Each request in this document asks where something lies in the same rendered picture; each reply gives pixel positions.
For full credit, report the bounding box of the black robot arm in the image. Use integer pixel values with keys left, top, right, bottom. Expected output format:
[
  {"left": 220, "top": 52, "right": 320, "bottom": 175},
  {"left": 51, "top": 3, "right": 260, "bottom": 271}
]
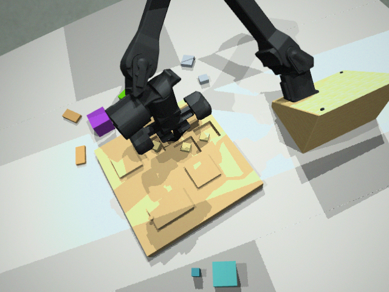
[{"left": 105, "top": 0, "right": 319, "bottom": 140}]

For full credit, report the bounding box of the small teal block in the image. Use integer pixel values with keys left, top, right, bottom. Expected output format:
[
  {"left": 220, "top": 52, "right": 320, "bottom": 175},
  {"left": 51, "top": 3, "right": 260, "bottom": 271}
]
[{"left": 191, "top": 268, "right": 201, "bottom": 277}]

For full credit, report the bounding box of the large teal square block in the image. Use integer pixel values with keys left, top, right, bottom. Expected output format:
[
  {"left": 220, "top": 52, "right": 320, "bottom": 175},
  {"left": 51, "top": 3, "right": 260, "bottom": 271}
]
[{"left": 212, "top": 261, "right": 237, "bottom": 287}]

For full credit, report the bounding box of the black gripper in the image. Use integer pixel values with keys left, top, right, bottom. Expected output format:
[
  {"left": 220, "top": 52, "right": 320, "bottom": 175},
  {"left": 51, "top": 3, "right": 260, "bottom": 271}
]
[{"left": 130, "top": 91, "right": 212, "bottom": 155}]

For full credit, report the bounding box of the green rectangular block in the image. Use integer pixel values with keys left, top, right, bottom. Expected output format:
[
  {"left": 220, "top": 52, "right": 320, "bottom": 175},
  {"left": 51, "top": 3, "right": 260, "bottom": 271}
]
[{"left": 118, "top": 89, "right": 125, "bottom": 100}]

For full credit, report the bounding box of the purple cube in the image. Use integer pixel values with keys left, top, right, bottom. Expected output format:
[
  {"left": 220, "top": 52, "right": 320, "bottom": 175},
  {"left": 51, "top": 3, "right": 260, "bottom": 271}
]
[{"left": 87, "top": 107, "right": 115, "bottom": 137}]

